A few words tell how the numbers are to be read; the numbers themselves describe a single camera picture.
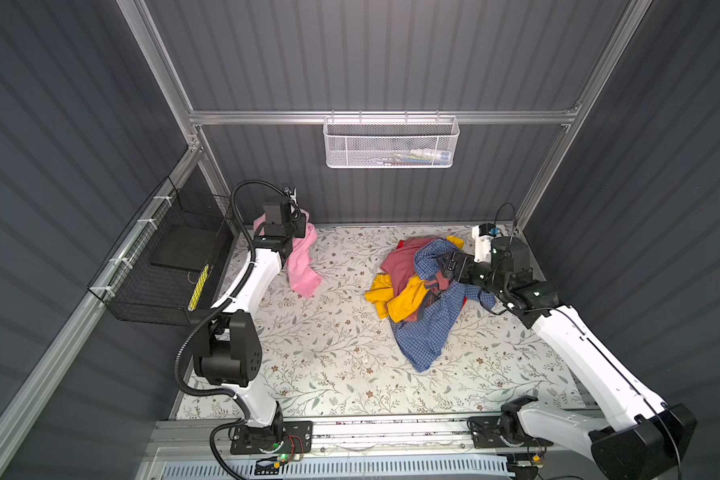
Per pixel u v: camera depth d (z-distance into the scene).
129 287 0.66
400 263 0.98
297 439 0.72
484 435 0.74
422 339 0.85
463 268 0.65
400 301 0.89
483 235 0.66
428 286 0.87
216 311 0.47
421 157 0.91
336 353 0.88
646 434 0.38
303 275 0.99
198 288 0.69
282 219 0.66
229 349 0.47
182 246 0.74
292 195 0.77
